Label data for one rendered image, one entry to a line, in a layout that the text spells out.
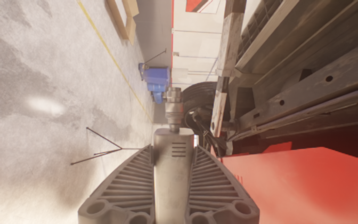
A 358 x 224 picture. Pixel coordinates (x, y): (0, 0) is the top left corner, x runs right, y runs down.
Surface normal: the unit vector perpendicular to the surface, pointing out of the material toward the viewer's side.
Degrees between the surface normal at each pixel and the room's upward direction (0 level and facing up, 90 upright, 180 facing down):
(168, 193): 92
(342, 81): 180
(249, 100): 90
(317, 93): 180
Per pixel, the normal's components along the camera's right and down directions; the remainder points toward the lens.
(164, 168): 0.02, 0.08
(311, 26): -0.01, 0.96
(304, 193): -1.00, -0.02
